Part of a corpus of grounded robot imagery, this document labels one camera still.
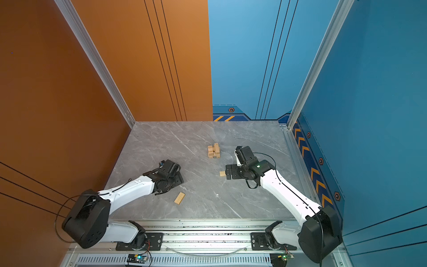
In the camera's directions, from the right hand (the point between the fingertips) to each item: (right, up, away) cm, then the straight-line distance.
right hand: (232, 171), depth 82 cm
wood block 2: (-12, +6, +18) cm, 22 cm away
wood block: (-5, -4, +13) cm, 14 cm away
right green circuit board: (+22, -34, -12) cm, 42 cm away
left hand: (-29, -6, +9) cm, 31 cm away
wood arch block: (-8, +10, +17) cm, 22 cm away
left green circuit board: (-42, -35, -11) cm, 56 cm away
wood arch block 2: (-12, +9, +20) cm, 25 cm away
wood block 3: (-27, -14, +3) cm, 31 cm away
